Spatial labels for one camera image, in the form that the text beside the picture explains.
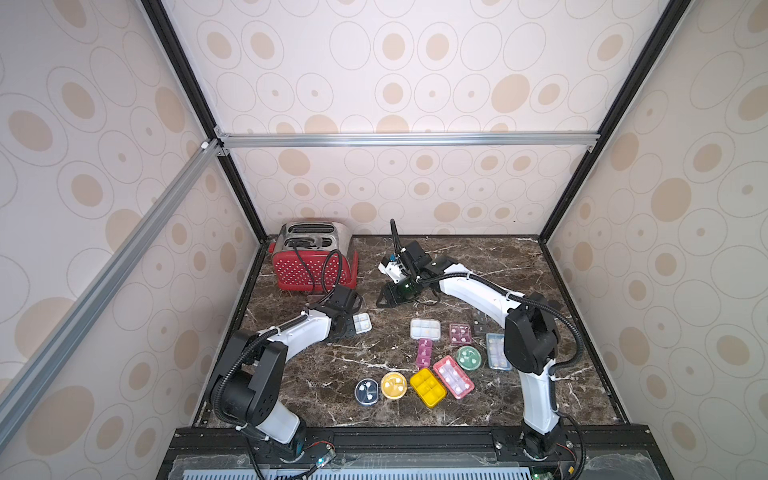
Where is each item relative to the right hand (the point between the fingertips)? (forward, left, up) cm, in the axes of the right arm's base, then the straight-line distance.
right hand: (392, 298), depth 89 cm
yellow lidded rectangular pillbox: (-22, -10, -11) cm, 27 cm away
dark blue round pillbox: (-24, +6, -10) cm, 27 cm away
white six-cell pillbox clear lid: (-3, +10, -10) cm, 14 cm away
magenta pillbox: (-12, -10, -11) cm, 19 cm away
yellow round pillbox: (-22, -1, -11) cm, 24 cm away
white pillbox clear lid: (-4, -10, -11) cm, 15 cm away
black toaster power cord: (+8, +28, +5) cm, 29 cm away
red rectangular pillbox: (-19, -18, -11) cm, 28 cm away
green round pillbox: (-13, -23, -11) cm, 28 cm away
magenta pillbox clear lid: (-5, -21, -11) cm, 24 cm away
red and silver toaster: (+10, +24, +7) cm, 27 cm away
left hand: (-5, +13, -8) cm, 16 cm away
